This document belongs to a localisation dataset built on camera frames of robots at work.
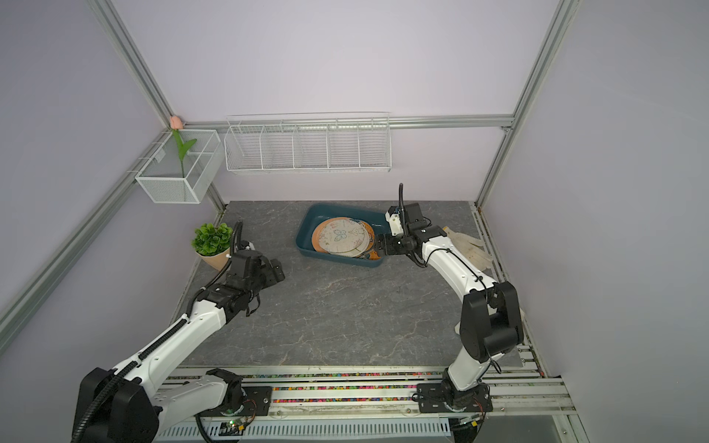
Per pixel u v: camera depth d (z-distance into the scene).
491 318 0.46
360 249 1.02
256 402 0.73
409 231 0.67
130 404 0.38
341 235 1.05
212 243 0.91
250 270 0.65
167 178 0.77
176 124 0.89
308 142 0.99
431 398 0.74
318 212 1.10
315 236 1.08
